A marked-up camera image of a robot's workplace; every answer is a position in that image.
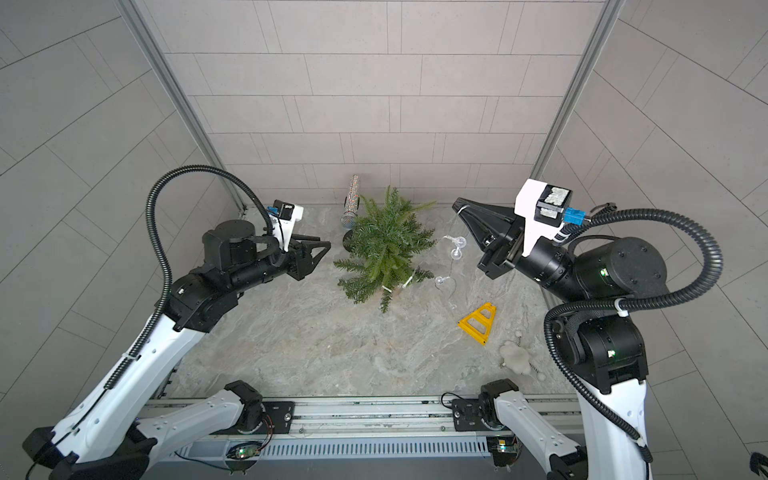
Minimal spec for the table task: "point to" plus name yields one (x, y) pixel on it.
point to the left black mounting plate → (280, 414)
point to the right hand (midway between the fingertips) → (452, 210)
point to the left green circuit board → (244, 450)
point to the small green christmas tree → (384, 248)
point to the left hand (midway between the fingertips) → (330, 241)
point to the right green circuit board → (503, 449)
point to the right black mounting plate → (467, 416)
